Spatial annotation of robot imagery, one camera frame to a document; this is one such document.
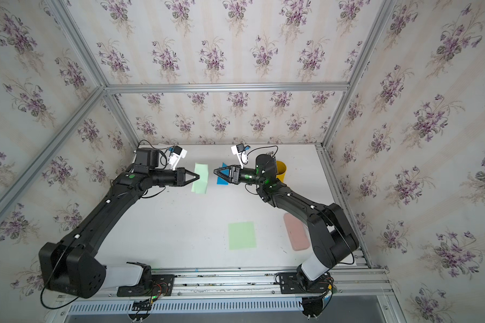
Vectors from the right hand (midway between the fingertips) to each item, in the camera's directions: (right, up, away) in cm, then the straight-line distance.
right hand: (218, 173), depth 73 cm
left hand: (-7, -1, +1) cm, 8 cm away
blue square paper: (-3, -6, +29) cm, 30 cm away
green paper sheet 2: (+8, -28, +13) cm, 32 cm away
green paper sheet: (-7, -5, +2) cm, 9 cm away
